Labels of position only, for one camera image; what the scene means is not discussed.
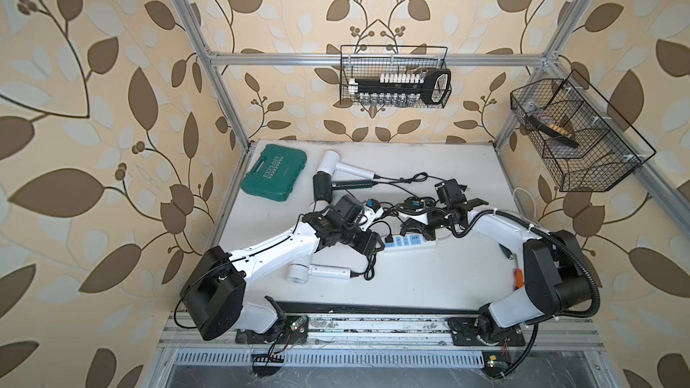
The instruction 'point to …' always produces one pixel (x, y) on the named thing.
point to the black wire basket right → (588, 145)
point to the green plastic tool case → (275, 172)
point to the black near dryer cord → (368, 273)
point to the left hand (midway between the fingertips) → (376, 239)
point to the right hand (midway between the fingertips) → (405, 224)
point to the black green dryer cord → (413, 195)
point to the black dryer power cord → (388, 239)
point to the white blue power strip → (403, 242)
